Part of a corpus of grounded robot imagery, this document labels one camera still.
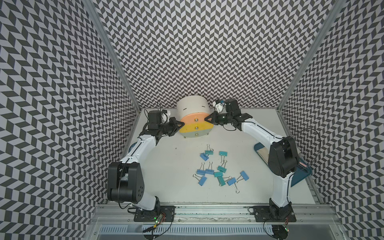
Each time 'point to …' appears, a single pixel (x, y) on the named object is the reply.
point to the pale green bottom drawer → (197, 134)
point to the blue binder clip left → (201, 172)
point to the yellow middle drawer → (196, 126)
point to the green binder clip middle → (222, 168)
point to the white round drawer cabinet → (192, 110)
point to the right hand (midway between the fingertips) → (205, 120)
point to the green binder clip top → (210, 151)
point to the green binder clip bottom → (222, 182)
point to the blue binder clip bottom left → (202, 180)
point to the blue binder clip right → (244, 176)
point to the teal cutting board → (303, 171)
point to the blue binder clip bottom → (232, 182)
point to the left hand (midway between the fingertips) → (184, 123)
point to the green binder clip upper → (224, 153)
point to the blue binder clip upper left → (204, 156)
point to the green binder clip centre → (218, 174)
